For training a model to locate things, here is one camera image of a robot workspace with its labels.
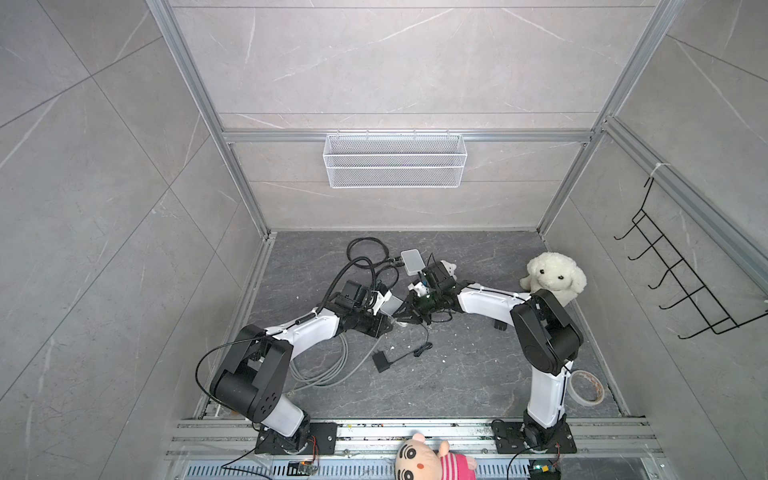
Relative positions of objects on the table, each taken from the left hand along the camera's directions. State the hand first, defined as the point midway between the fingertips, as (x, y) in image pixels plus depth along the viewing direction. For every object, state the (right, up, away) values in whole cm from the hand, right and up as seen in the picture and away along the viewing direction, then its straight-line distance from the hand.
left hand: (390, 321), depth 88 cm
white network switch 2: (-1, +6, -4) cm, 7 cm away
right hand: (+1, +2, +1) cm, 2 cm away
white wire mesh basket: (+2, +52, +13) cm, 54 cm away
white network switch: (+8, +18, +19) cm, 27 cm away
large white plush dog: (+48, +15, -3) cm, 51 cm away
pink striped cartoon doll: (+7, -25, -23) cm, 35 cm away
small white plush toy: (+22, +15, +17) cm, 31 cm away
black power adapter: (-2, -12, -2) cm, 12 cm away
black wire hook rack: (+68, +8, -27) cm, 73 cm away
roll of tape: (+55, -18, -6) cm, 58 cm away
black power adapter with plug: (+14, +13, -12) cm, 22 cm away
